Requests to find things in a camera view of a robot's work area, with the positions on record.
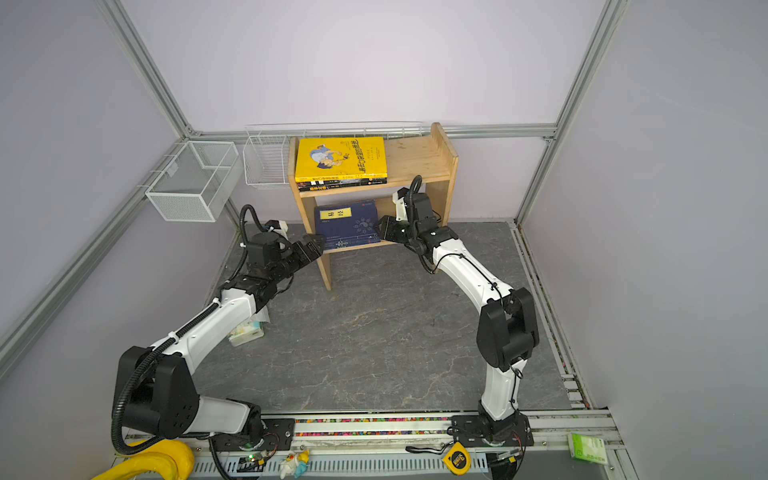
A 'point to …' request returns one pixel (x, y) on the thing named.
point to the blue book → (349, 244)
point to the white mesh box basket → (196, 183)
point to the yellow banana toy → (169, 460)
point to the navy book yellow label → (350, 241)
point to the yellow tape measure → (458, 460)
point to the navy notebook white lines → (347, 219)
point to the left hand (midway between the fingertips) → (318, 246)
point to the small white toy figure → (296, 464)
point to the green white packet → (589, 449)
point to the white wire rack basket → (266, 148)
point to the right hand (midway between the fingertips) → (378, 227)
